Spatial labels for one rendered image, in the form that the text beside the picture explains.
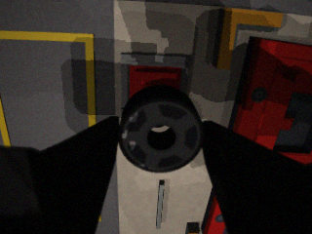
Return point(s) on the yellow tape outline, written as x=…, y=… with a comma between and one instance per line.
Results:
x=62, y=37

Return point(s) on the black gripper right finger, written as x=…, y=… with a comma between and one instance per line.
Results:
x=258, y=190

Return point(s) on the black rubber tyre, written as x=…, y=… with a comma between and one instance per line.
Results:
x=160, y=152

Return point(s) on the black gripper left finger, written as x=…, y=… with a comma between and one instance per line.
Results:
x=61, y=189

